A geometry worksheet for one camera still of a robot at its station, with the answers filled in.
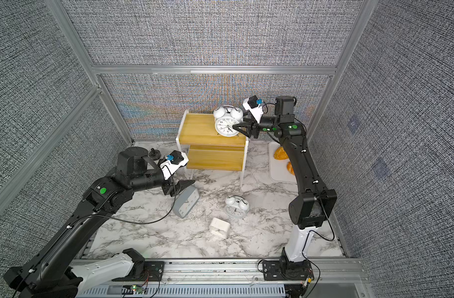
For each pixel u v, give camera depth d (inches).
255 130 26.0
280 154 43.0
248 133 26.6
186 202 33.7
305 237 21.6
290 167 31.2
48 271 14.8
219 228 30.6
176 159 20.0
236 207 31.9
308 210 18.7
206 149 37.2
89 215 16.1
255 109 24.5
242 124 26.1
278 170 41.9
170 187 21.3
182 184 22.7
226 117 26.7
